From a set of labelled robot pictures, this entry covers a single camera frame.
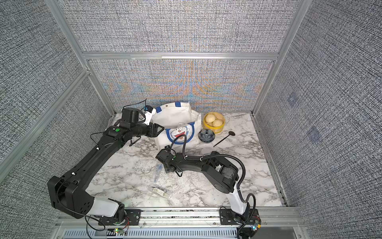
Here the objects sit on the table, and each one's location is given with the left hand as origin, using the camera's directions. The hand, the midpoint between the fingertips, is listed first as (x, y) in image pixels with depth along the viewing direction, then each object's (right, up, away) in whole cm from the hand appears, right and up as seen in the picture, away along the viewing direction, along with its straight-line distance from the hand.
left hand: (162, 125), depth 78 cm
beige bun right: (+34, +2, +28) cm, 44 cm away
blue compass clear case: (-5, -27, +10) cm, 29 cm away
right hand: (+2, -22, +14) cm, 26 cm away
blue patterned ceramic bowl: (+26, -7, +26) cm, 37 cm away
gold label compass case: (0, -36, +2) cm, 36 cm away
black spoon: (+44, -5, +28) cm, 52 cm away
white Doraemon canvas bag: (+6, +4, +23) cm, 24 cm away
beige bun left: (+29, +6, +29) cm, 41 cm away
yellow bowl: (+28, 0, +28) cm, 40 cm away
